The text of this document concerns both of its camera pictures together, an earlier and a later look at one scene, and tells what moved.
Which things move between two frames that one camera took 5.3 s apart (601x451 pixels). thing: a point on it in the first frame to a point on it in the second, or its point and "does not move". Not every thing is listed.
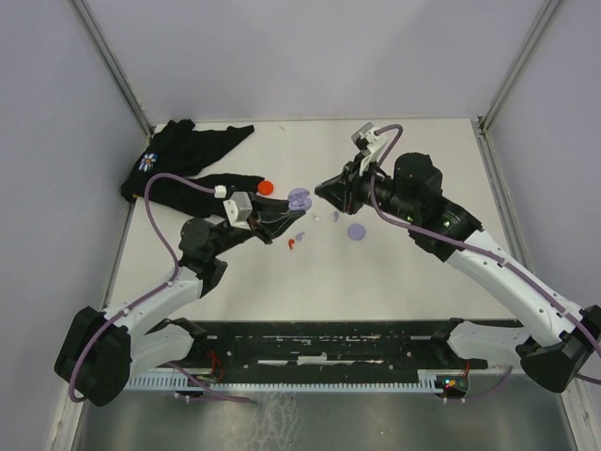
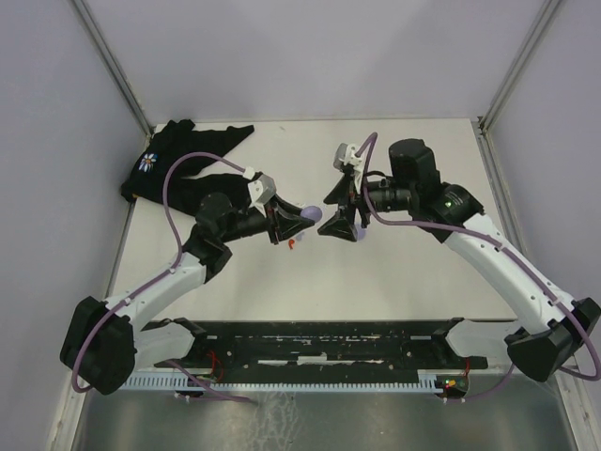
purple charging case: [300, 199] to [312, 212]
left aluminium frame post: [84, 11] does not move
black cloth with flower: [177, 149] does not move
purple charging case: [356, 232] does not move
